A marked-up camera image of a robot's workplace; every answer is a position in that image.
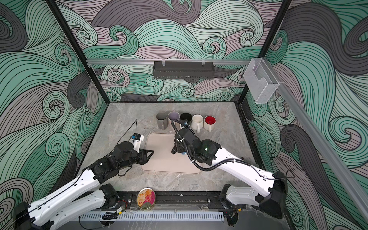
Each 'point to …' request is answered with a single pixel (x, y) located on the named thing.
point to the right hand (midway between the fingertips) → (178, 140)
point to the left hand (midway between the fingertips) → (151, 150)
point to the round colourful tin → (146, 198)
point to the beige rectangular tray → (163, 161)
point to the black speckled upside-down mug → (174, 150)
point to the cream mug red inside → (209, 122)
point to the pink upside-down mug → (173, 115)
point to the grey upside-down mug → (162, 120)
